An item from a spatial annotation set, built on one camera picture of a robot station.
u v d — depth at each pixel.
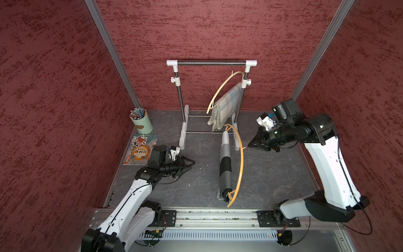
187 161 0.72
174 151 0.75
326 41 0.82
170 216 0.74
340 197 0.37
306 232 0.70
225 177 0.66
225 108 0.87
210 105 0.76
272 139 0.50
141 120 0.96
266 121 0.57
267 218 0.74
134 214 0.48
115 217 0.43
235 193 0.58
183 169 0.67
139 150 0.97
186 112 1.16
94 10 0.72
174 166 0.67
